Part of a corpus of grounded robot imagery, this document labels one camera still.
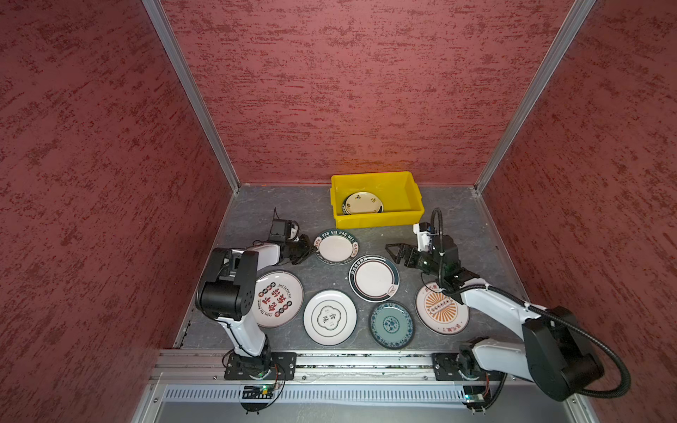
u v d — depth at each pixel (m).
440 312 0.85
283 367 0.75
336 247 1.02
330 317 0.83
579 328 0.41
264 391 0.70
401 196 1.14
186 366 0.76
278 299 0.87
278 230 0.79
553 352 0.43
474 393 0.71
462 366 0.67
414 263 0.76
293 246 0.85
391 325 0.81
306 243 0.88
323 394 0.71
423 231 0.78
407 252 0.76
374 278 0.93
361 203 1.13
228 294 0.48
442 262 0.66
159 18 0.72
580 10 0.71
